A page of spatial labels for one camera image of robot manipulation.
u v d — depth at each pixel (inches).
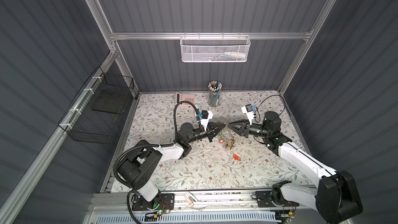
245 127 26.3
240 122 27.3
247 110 27.0
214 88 39.0
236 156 34.9
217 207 28.9
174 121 27.3
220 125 29.0
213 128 27.9
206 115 26.6
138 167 17.9
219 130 29.0
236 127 29.2
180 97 45.0
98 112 29.1
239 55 34.2
